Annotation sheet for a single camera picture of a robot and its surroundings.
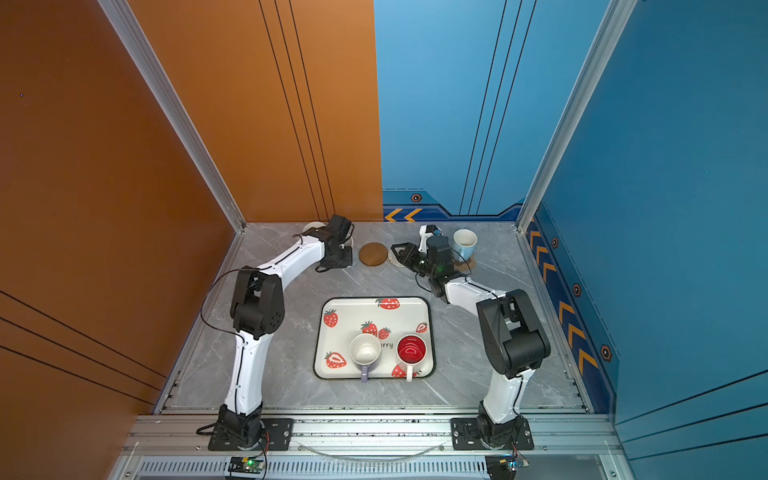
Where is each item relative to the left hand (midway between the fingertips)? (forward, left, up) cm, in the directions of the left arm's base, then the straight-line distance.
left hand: (345, 258), depth 103 cm
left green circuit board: (-58, +18, -7) cm, 61 cm away
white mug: (+11, +12, +6) cm, 17 cm away
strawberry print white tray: (-21, 0, -5) cm, 22 cm away
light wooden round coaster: (+5, -9, -4) cm, 11 cm away
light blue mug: (+4, -41, +5) cm, 42 cm away
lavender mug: (-31, -9, -5) cm, 32 cm away
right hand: (-5, -17, +11) cm, 21 cm away
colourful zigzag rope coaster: (+3, -17, -4) cm, 18 cm away
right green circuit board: (-58, -44, -6) cm, 73 cm away
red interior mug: (-31, -22, -3) cm, 39 cm away
